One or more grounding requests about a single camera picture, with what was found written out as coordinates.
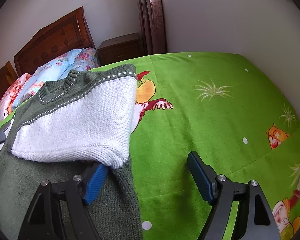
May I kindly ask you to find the green and white knit sweater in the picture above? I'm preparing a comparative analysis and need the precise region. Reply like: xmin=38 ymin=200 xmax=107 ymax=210
xmin=0 ymin=64 xmax=143 ymax=239

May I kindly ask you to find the pink floral folded quilt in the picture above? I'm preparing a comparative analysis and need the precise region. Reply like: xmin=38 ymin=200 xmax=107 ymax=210
xmin=0 ymin=73 xmax=32 ymax=122

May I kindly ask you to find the small wooden headboard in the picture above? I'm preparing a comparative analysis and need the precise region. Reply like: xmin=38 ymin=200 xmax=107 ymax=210
xmin=0 ymin=61 xmax=18 ymax=99

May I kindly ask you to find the green cartoon bed sheet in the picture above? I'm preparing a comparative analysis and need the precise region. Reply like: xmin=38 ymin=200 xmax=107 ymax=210
xmin=0 ymin=51 xmax=300 ymax=240

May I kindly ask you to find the blue floral folded quilt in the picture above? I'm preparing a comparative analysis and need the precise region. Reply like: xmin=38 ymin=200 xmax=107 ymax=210
xmin=11 ymin=48 xmax=100 ymax=109

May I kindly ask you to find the large wooden headboard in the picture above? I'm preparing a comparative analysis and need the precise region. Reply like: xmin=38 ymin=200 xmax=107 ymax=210
xmin=14 ymin=7 xmax=95 ymax=76

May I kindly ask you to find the dark wooden nightstand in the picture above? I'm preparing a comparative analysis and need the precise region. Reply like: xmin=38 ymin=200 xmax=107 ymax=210
xmin=97 ymin=33 xmax=142 ymax=65

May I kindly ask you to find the pink floral curtain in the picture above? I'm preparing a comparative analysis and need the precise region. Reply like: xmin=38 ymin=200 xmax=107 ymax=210
xmin=136 ymin=0 xmax=167 ymax=55

